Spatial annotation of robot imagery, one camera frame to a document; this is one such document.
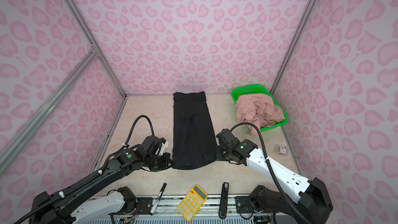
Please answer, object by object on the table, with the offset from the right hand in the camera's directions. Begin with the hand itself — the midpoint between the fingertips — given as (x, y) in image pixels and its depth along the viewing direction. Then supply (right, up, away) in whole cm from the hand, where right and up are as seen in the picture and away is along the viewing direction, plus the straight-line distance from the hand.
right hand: (217, 154), depth 78 cm
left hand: (-20, -3, -3) cm, 21 cm away
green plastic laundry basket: (+33, +37, +35) cm, 61 cm away
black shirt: (-13, +3, +15) cm, 20 cm away
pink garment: (+25, +23, +13) cm, 36 cm away
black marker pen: (-30, -23, -5) cm, 38 cm away
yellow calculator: (-12, -21, -5) cm, 25 cm away
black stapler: (+3, -20, -6) cm, 21 cm away
